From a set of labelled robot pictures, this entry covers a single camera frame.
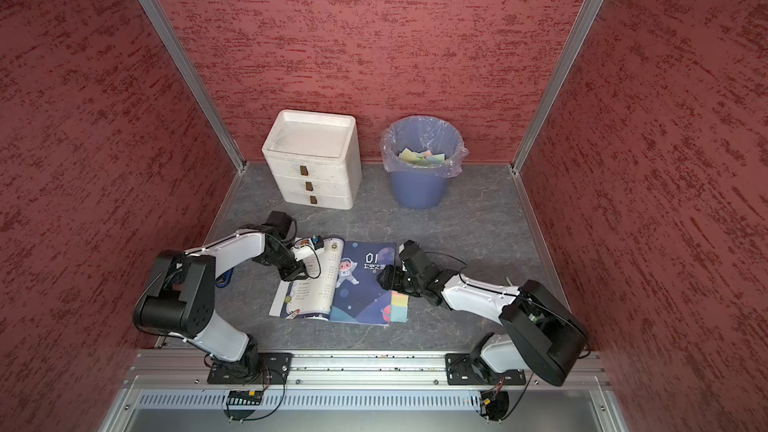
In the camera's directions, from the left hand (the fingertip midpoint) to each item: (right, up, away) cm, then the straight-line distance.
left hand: (299, 274), depth 91 cm
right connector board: (+54, -25, -21) cm, 63 cm away
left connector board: (-7, -25, -19) cm, 32 cm away
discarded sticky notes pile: (+40, +38, +13) cm, 56 cm away
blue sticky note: (+31, -9, -9) cm, 33 cm away
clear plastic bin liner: (+40, +42, +15) cm, 60 cm away
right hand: (+27, -2, -5) cm, 28 cm away
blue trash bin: (+39, +28, +8) cm, 49 cm away
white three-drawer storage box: (+6, +36, -1) cm, 37 cm away
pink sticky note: (+30, -2, -11) cm, 32 cm away
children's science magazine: (+15, -4, -3) cm, 16 cm away
